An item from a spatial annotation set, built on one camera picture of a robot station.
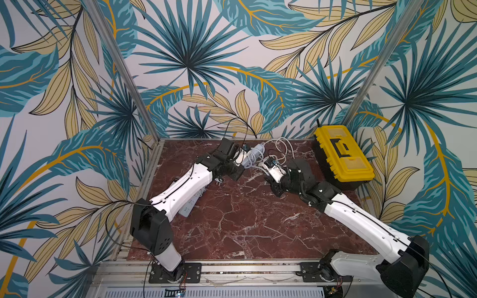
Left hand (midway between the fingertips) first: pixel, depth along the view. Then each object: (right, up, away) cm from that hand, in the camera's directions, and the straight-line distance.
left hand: (238, 170), depth 81 cm
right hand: (+12, -1, -5) cm, 13 cm away
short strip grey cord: (+7, +6, -3) cm, 9 cm away
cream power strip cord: (+27, +9, +32) cm, 43 cm away
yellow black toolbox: (+50, +5, +9) cm, 51 cm away
